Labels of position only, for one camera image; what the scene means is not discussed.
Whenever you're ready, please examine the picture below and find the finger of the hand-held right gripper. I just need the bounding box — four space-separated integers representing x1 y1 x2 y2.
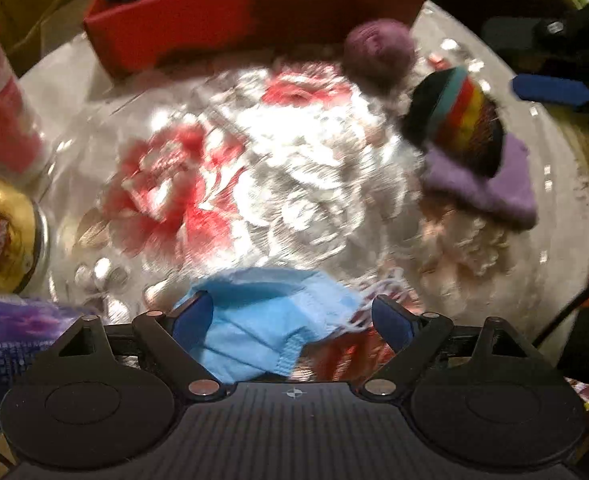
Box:
483 14 575 52
511 74 589 111

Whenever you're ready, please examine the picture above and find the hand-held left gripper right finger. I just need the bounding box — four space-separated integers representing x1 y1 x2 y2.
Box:
357 294 533 402

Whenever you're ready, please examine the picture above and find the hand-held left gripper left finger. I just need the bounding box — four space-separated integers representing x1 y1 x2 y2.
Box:
54 291 225 402

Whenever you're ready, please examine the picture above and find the blue face mask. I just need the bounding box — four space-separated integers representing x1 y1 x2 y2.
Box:
173 267 366 386

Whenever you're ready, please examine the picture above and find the striped knitted sock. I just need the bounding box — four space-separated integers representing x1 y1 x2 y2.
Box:
399 66 507 179

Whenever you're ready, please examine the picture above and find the red cardboard box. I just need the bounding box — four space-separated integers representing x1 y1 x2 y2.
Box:
83 0 430 82

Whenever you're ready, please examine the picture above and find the red white fringed cloth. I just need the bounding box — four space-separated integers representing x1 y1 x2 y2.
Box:
299 267 415 386

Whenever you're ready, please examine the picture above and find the purple cloth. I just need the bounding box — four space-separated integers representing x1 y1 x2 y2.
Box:
421 135 539 231

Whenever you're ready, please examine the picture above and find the purple knitted sock ball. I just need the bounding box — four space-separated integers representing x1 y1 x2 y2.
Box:
343 21 418 94

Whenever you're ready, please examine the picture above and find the purple can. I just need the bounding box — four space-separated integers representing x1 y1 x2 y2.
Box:
0 294 96 437

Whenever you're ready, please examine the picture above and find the gold can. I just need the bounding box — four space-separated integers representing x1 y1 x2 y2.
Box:
0 160 51 295

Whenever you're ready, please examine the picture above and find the black cable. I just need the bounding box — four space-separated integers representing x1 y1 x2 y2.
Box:
533 267 589 347

